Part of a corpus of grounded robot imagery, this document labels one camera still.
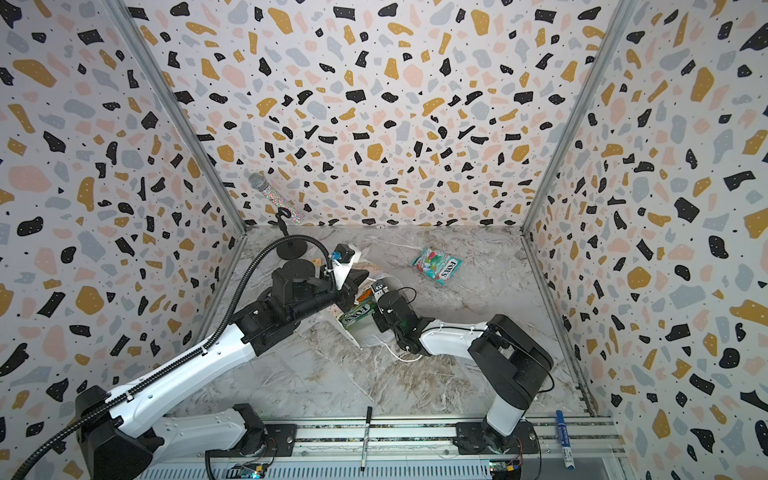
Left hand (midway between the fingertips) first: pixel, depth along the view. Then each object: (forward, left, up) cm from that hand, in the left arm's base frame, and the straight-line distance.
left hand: (366, 268), depth 68 cm
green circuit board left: (-35, +29, -32) cm, 56 cm away
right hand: (+6, -1, -22) cm, 23 cm away
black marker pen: (-29, +1, -32) cm, 43 cm away
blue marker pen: (-29, -48, -31) cm, 64 cm away
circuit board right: (-36, -32, -33) cm, 58 cm away
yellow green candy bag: (+3, +5, -26) cm, 27 cm away
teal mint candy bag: (+23, -21, -30) cm, 44 cm away
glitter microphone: (+33, +33, 0) cm, 47 cm away
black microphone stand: (+34, +34, -32) cm, 58 cm away
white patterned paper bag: (-4, +2, -24) cm, 25 cm away
